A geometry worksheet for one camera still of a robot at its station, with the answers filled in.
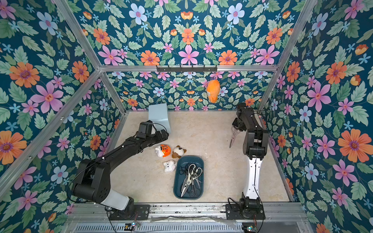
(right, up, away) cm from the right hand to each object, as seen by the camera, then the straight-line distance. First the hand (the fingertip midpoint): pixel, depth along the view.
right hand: (239, 126), depth 105 cm
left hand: (-51, -5, -14) cm, 54 cm away
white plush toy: (-47, -24, -18) cm, 56 cm away
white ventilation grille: (-49, -49, -34) cm, 78 cm away
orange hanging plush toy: (-20, +26, -8) cm, 34 cm away
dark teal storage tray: (-41, -28, -18) cm, 53 cm away
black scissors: (-33, -35, -25) cm, 54 cm away
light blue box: (-57, +8, -9) cm, 59 cm away
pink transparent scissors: (-2, -4, +2) cm, 5 cm away
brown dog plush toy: (-43, -16, -11) cm, 48 cm away
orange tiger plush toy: (-53, -15, -14) cm, 56 cm away
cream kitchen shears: (-34, -25, -18) cm, 46 cm away
